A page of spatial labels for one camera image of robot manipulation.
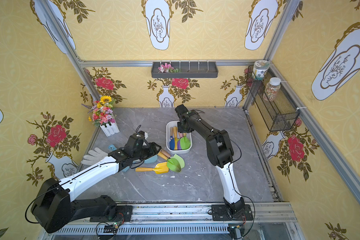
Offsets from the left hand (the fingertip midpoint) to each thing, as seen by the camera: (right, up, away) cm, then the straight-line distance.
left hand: (154, 147), depth 85 cm
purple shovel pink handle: (+14, -1, +12) cm, 18 cm away
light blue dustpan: (-29, -2, +10) cm, 31 cm away
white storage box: (+10, +13, +21) cm, 27 cm away
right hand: (+20, +11, +17) cm, 28 cm away
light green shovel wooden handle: (+12, -7, +8) cm, 16 cm away
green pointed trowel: (+17, +1, +13) cm, 22 cm away
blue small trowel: (+9, +1, +11) cm, 14 cm away
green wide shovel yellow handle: (+10, -11, +5) cm, 15 cm away
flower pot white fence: (-35, +19, +11) cm, 41 cm away
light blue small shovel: (0, -5, -7) cm, 9 cm away
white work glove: (-40, -8, +10) cm, 42 cm away
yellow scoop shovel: (+2, -13, +4) cm, 14 cm away
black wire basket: (+69, +23, -2) cm, 73 cm away
